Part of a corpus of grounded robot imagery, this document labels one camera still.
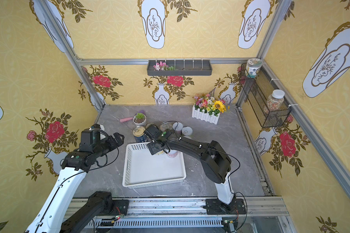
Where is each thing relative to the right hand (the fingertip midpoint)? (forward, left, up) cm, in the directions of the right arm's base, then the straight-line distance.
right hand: (160, 141), depth 89 cm
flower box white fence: (+25, -29, +5) cm, 39 cm away
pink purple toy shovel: (+24, +28, -8) cm, 37 cm away
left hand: (-7, +23, +12) cm, 27 cm away
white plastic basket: (-15, +9, -6) cm, 19 cm away
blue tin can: (+3, +13, +1) cm, 14 cm away
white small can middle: (+11, -16, -3) cm, 20 cm away
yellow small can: (-11, -2, +7) cm, 13 cm away
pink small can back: (+14, -11, -4) cm, 18 cm away
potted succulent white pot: (+18, +17, -1) cm, 24 cm away
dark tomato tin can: (-5, +1, +23) cm, 23 cm away
